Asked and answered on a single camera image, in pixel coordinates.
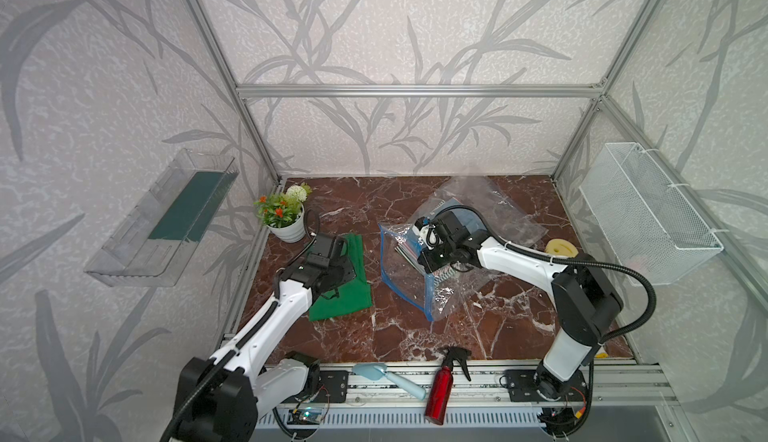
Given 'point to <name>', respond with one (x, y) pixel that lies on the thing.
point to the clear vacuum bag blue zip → (430, 293)
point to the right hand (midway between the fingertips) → (417, 258)
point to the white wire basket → (654, 232)
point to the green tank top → (357, 293)
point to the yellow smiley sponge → (559, 246)
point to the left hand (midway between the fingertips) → (350, 269)
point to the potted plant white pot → (283, 213)
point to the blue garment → (468, 219)
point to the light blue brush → (377, 371)
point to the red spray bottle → (441, 384)
